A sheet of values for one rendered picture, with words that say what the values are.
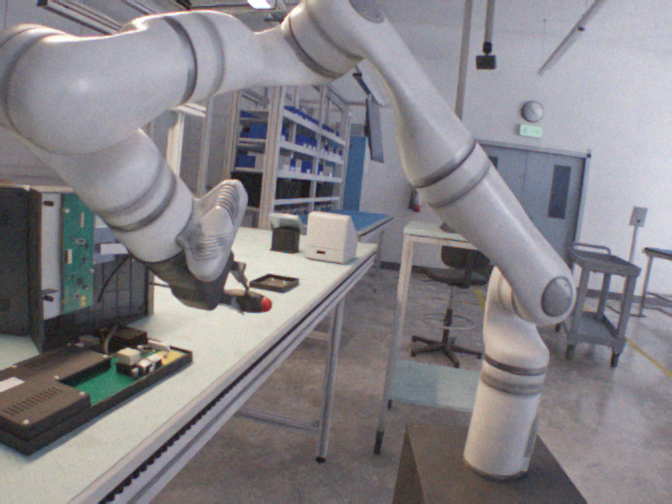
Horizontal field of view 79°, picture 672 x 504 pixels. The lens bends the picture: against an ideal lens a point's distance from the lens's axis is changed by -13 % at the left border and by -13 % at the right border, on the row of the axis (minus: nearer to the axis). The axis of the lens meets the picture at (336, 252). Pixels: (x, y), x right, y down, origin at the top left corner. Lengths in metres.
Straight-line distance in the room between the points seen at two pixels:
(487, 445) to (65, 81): 0.65
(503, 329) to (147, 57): 0.56
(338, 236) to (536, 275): 0.88
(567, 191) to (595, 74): 1.80
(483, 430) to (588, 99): 7.03
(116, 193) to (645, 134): 7.64
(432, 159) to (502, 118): 6.71
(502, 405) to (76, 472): 0.52
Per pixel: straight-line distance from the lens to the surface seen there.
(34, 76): 0.28
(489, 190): 0.54
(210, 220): 0.39
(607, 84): 7.69
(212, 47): 0.36
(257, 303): 0.54
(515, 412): 0.68
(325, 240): 1.40
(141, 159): 0.34
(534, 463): 0.81
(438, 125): 0.51
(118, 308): 0.78
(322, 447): 2.17
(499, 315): 0.68
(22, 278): 0.70
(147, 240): 0.39
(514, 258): 0.58
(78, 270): 0.67
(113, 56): 0.29
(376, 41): 0.49
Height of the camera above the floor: 1.25
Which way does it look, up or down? 9 degrees down
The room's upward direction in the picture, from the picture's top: 6 degrees clockwise
